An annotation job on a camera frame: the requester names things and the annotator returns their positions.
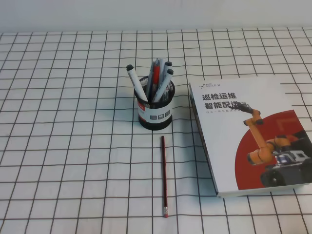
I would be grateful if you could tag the white marker upper right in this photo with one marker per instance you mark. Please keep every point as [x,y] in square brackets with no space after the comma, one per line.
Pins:
[164,66]

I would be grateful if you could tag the red pen in holder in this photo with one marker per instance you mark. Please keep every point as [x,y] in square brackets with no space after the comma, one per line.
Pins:
[156,71]

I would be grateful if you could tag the dark red pencil with eraser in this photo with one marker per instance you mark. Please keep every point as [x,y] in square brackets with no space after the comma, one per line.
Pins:
[164,178]

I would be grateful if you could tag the white marker lower right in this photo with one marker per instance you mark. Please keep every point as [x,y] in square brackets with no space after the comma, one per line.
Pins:
[162,87]

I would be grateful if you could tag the white marker far left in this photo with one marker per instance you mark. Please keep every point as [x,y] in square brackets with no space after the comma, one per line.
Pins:
[136,82]

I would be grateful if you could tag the white grid tablecloth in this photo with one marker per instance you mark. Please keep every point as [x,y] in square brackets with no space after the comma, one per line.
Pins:
[74,158]

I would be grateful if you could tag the white robot brochure book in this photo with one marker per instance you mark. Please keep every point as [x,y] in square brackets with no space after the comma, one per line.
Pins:
[251,135]

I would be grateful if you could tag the white marker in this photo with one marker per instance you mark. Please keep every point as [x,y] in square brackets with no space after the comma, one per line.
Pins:
[162,87]
[136,82]
[164,66]

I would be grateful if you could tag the black mesh pen holder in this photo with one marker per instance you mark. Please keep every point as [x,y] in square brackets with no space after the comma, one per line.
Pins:
[155,116]

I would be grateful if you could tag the grey pen in holder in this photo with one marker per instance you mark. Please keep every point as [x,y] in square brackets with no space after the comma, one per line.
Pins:
[150,79]

